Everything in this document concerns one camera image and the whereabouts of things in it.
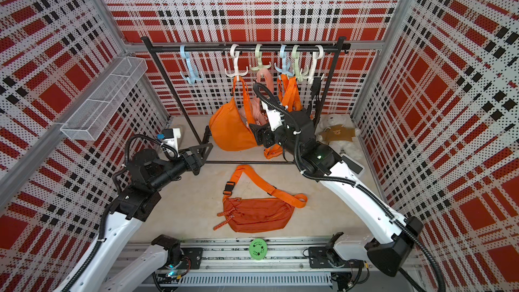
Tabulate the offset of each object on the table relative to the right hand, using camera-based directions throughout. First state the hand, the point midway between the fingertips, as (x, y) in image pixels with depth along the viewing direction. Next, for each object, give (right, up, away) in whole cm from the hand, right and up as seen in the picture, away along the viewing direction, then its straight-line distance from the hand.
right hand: (263, 120), depth 65 cm
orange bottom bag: (+3, -13, +28) cm, 31 cm away
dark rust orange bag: (-3, -39, +18) cm, 43 cm away
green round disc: (-2, -47, +7) cm, 47 cm away
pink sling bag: (-4, +5, +20) cm, 21 cm away
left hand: (-18, -9, +2) cm, 20 cm away
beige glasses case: (-49, -1, +48) cm, 69 cm away
